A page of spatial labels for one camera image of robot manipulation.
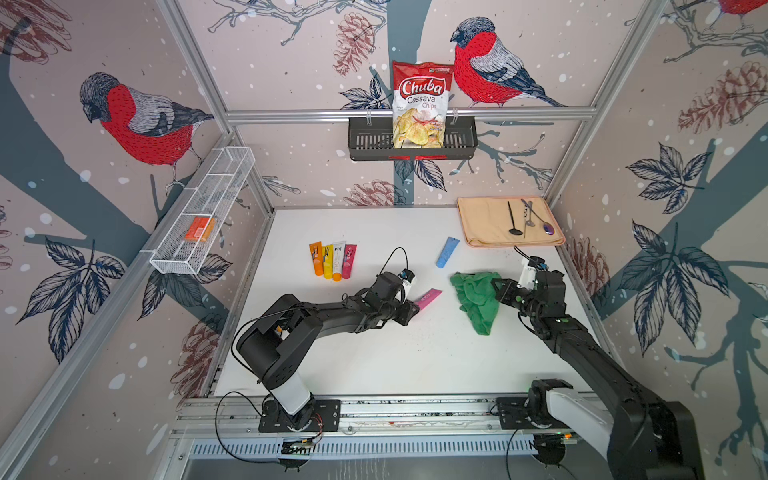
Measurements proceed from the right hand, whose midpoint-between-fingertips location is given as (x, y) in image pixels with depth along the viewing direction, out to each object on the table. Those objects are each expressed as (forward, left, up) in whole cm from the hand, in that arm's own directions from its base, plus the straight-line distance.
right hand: (492, 278), depth 86 cm
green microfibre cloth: (-4, +4, -5) cm, 7 cm away
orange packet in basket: (-2, +77, +22) cm, 80 cm away
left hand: (-5, +21, -7) cm, 23 cm away
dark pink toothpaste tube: (+12, +46, -10) cm, 48 cm away
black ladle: (+30, -17, -12) cm, 36 cm away
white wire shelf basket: (+14, +83, +19) cm, 86 cm away
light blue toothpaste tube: (+17, +10, -11) cm, 23 cm away
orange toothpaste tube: (+16, +58, -10) cm, 62 cm away
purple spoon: (+31, -30, -12) cm, 45 cm away
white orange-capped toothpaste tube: (+15, +50, -11) cm, 53 cm away
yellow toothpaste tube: (+11, +53, -10) cm, 55 cm away
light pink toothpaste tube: (-3, +19, -10) cm, 21 cm away
